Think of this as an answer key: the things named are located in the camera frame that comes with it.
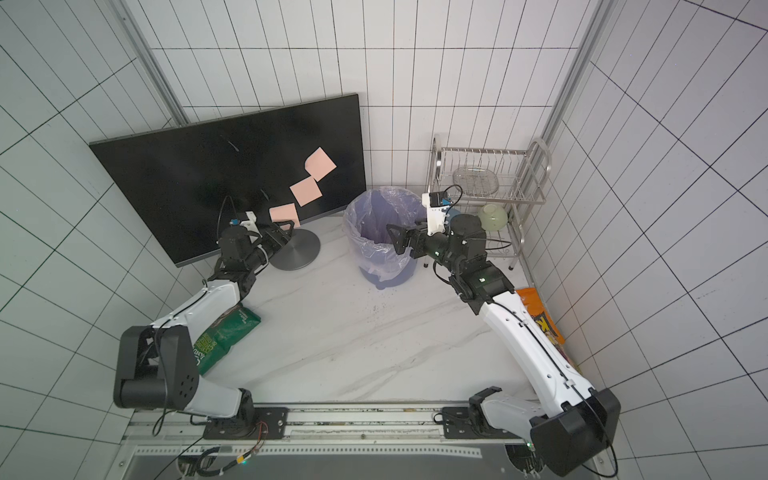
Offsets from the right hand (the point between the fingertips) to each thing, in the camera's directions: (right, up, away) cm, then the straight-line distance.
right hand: (389, 225), depth 68 cm
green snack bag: (-46, -30, +11) cm, 56 cm away
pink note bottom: (-32, +5, +19) cm, 38 cm away
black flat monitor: (-63, +14, +22) cm, 68 cm away
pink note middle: (-24, +11, +17) cm, 32 cm away
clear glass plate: (+28, +15, +24) cm, 40 cm away
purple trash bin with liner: (-7, +5, +23) cm, 25 cm away
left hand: (-30, -1, +20) cm, 36 cm away
